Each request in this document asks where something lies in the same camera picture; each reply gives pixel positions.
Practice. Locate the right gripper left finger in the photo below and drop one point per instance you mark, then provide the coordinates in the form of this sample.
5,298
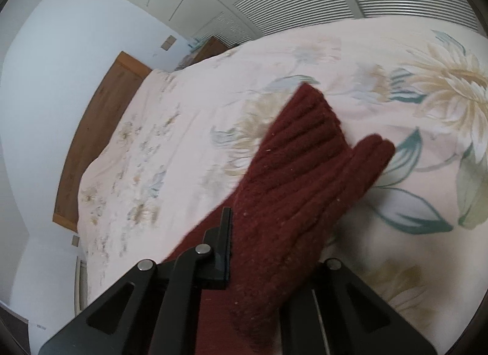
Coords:
154,307

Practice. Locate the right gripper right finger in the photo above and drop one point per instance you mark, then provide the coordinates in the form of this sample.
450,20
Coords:
333,311

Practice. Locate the dark red knit sweater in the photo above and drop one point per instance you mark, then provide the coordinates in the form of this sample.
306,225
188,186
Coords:
304,177

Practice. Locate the white louvered radiator cover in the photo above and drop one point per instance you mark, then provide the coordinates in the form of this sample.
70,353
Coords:
80,286

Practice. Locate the wooden headboard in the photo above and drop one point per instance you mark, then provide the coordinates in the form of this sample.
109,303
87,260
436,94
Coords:
96,127

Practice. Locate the right wooden nightstand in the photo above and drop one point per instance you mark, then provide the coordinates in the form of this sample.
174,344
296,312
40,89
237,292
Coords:
208,49

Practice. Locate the left wall switch plate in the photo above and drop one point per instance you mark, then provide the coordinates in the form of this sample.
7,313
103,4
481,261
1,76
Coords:
76,240

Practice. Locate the wall switch plate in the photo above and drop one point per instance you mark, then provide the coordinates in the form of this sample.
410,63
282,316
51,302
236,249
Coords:
168,43
76,240

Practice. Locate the right wall switch plate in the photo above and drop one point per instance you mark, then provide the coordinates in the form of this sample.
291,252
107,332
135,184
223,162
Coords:
168,43

